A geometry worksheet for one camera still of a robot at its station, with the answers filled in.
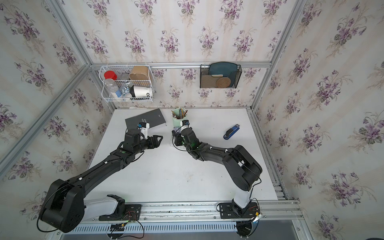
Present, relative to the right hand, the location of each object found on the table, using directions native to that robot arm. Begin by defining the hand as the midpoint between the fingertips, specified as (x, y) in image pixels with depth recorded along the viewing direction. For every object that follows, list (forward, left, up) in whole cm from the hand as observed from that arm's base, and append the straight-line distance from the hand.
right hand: (177, 133), depth 89 cm
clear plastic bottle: (+21, +41, +17) cm, 49 cm away
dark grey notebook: (+22, +20, -10) cm, 31 cm away
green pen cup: (+17, +1, -2) cm, 18 cm away
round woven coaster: (+32, -29, +14) cm, 46 cm away
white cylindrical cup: (+22, +23, +14) cm, 35 cm away
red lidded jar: (+29, +43, +22) cm, 56 cm away
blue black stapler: (+9, -35, -10) cm, 38 cm away
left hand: (-5, +8, +2) cm, 10 cm away
